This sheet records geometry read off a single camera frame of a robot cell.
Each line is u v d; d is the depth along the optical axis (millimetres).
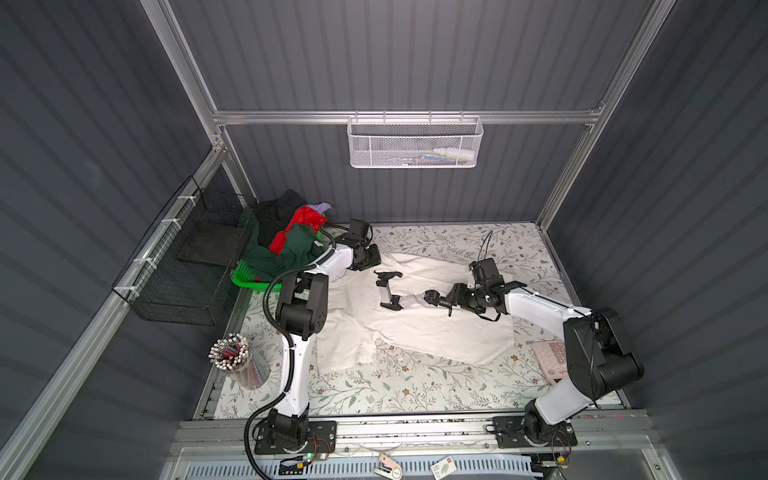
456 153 932
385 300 991
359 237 852
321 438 733
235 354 707
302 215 1086
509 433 738
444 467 689
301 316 599
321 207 1116
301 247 962
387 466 681
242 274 989
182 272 712
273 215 1081
